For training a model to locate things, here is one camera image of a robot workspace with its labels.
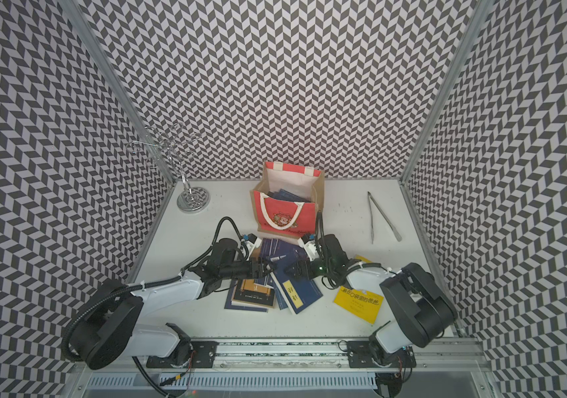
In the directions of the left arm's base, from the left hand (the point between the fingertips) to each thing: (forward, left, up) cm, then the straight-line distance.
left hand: (273, 270), depth 83 cm
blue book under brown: (-8, +15, -5) cm, 18 cm away
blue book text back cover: (+33, -3, 0) cm, 33 cm away
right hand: (+1, -7, -4) cm, 8 cm away
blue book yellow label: (-7, -9, -3) cm, 11 cm away
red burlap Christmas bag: (+18, -4, +5) cm, 19 cm away
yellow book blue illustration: (-9, -31, -7) cm, 33 cm away
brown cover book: (-6, +9, -4) cm, 11 cm away
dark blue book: (+8, -1, -1) cm, 8 cm away
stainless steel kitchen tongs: (+17, -48, -4) cm, 51 cm away
